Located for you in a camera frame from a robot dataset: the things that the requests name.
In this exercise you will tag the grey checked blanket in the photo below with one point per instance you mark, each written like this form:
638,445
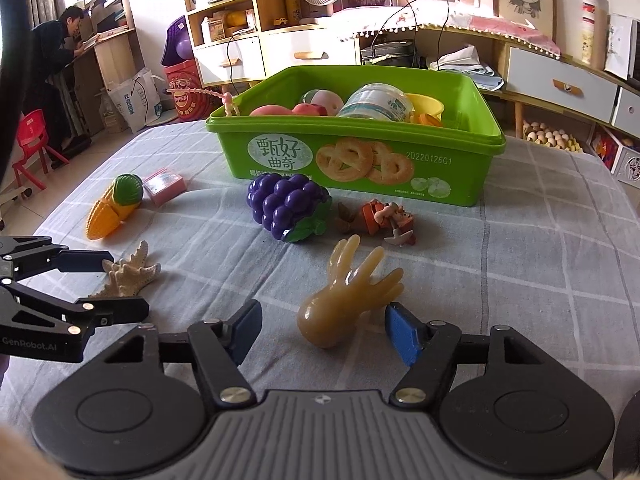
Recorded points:
500,285

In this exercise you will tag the purple toy grapes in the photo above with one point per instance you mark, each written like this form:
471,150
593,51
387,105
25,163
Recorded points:
285,200

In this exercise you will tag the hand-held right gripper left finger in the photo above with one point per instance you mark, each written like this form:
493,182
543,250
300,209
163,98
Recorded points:
245,330

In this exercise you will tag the beige starfish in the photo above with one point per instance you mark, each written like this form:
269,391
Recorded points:
130,275

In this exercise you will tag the clear cotton swab jar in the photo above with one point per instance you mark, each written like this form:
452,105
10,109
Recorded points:
375,102

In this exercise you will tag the translucent rubber toy hand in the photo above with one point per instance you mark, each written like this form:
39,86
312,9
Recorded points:
330,310

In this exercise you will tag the white plastic crate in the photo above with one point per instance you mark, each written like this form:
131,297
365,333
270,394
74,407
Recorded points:
630,165

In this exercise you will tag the brown toy figure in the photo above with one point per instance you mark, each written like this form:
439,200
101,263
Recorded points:
375,217

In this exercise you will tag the yellow toy pot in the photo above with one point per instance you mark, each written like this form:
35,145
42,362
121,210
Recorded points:
425,102

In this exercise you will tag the yellow toy corn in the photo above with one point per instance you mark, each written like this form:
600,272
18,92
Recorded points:
107,215

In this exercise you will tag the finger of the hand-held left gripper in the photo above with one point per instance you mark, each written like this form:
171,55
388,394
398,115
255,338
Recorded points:
120,307
80,261

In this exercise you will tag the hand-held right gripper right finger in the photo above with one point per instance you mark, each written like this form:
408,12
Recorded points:
405,332

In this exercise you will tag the folded white cloths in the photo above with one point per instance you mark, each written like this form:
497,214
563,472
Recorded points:
465,65

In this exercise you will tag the small pink box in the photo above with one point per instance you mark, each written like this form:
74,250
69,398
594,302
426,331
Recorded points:
162,187

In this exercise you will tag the black device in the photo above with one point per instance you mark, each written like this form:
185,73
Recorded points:
387,52

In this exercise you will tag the purple plastic basket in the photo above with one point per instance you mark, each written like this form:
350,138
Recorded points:
175,42

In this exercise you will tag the lace-edged cloth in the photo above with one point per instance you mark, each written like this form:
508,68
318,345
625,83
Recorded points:
480,27

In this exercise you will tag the wooden desk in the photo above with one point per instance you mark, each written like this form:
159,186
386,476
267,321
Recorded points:
110,70

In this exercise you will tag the wooden shelf cabinet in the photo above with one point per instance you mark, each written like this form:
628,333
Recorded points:
280,45

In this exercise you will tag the green plastic box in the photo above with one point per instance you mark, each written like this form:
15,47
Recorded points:
460,160

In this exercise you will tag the small cardboard box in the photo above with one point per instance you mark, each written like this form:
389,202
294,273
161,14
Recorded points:
214,30

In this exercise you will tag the orange flower toy lid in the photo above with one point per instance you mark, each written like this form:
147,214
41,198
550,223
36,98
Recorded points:
427,120

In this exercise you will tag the pink egg capsule toy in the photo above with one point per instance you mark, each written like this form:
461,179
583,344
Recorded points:
320,97

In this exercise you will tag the wooden drawer cabinet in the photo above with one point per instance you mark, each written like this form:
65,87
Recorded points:
560,85

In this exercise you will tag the red plastic chair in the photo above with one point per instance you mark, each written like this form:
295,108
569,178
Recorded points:
35,135

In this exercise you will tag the coral pink ball toy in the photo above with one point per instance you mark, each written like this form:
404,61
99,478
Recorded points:
270,110

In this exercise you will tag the egg tray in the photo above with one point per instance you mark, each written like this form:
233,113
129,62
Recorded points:
552,137

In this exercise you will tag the red printed bucket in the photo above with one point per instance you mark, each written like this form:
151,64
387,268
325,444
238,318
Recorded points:
187,95

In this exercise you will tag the white shopping bag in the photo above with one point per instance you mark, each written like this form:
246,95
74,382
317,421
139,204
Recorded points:
135,105

